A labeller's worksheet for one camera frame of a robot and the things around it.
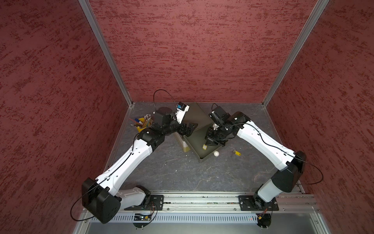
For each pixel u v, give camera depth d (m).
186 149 0.89
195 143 0.79
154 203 0.74
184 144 0.84
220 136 0.62
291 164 0.42
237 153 0.93
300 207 0.75
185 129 0.64
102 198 0.37
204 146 0.76
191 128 0.64
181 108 0.61
